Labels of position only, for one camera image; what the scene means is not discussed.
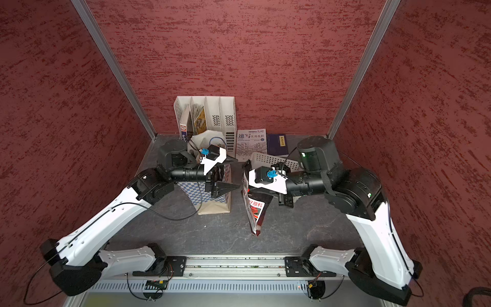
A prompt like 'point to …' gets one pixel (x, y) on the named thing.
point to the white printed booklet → (249, 141)
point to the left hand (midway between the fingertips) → (234, 175)
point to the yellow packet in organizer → (201, 121)
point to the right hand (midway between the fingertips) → (255, 190)
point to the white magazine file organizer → (220, 114)
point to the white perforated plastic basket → (257, 159)
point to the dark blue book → (277, 144)
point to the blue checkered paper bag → (204, 201)
